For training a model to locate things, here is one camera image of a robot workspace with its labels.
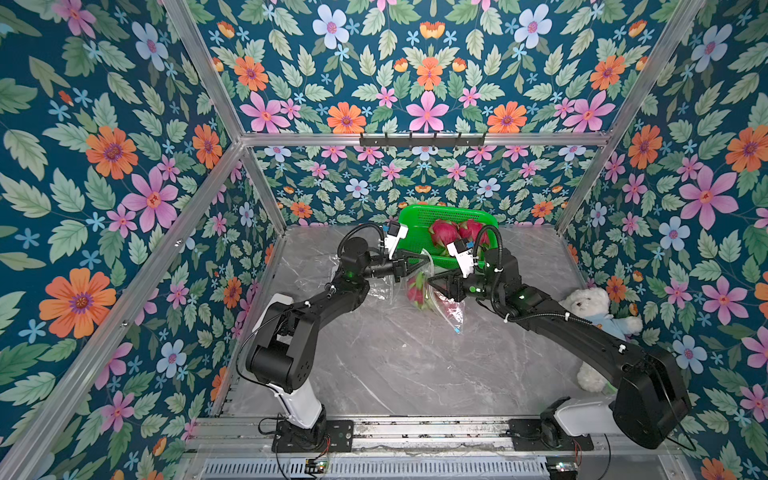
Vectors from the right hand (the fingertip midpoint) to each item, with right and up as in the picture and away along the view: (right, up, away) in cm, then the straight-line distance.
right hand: (440, 271), depth 77 cm
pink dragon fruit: (+15, +13, +32) cm, 38 cm away
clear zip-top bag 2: (-18, -7, +22) cm, 29 cm away
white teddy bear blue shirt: (+47, -10, +10) cm, 49 cm away
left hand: (-3, +3, -1) cm, 4 cm away
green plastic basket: (-4, +19, +40) cm, 45 cm away
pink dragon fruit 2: (+5, +13, +31) cm, 33 cm away
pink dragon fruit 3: (-6, -5, +5) cm, 10 cm away
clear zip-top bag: (+3, -11, +2) cm, 12 cm away
